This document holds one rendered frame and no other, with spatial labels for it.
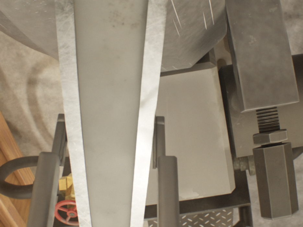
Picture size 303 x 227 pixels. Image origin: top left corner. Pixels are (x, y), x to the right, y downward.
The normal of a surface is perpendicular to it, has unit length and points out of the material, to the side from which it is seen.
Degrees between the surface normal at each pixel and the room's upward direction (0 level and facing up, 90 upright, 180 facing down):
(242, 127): 18
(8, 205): 90
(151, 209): 90
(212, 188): 23
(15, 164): 98
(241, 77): 41
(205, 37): 54
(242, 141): 0
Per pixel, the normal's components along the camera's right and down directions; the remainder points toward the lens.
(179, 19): 0.63, 0.73
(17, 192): -0.33, -0.07
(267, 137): -0.72, 0.09
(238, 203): -0.22, -0.76
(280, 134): 0.23, -0.07
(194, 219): -0.01, 0.63
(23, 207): 0.98, -0.16
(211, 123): -0.10, 0.29
